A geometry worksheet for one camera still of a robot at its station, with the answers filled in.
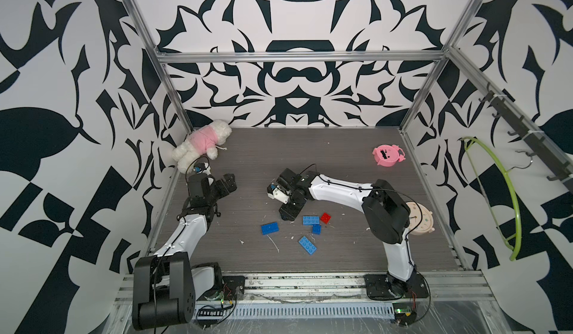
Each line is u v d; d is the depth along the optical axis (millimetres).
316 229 851
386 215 509
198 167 781
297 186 674
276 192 818
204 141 1032
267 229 857
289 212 790
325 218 877
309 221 876
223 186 778
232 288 743
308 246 813
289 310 713
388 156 1049
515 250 598
